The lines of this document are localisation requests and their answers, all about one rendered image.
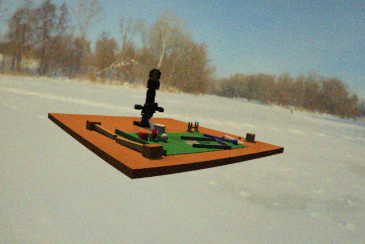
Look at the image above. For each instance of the green putting mat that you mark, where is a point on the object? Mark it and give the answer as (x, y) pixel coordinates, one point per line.
(175, 146)

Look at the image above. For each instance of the blue long bar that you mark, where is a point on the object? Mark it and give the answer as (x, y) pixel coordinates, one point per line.
(233, 141)

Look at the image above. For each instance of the cream ball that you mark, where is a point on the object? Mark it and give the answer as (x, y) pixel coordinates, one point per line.
(164, 137)

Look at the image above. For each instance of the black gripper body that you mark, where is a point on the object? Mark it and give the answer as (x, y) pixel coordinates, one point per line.
(139, 107)

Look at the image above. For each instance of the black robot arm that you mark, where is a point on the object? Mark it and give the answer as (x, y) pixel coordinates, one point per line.
(153, 84)

